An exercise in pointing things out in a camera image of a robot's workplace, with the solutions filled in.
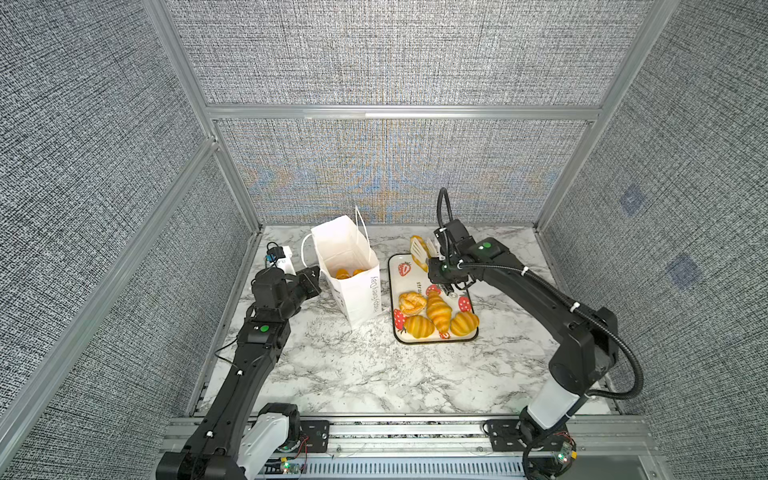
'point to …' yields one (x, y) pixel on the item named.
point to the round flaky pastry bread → (412, 303)
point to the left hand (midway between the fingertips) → (321, 267)
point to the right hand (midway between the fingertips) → (433, 272)
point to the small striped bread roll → (419, 251)
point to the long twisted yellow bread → (343, 273)
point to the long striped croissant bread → (439, 311)
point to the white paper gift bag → (349, 268)
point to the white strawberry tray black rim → (405, 277)
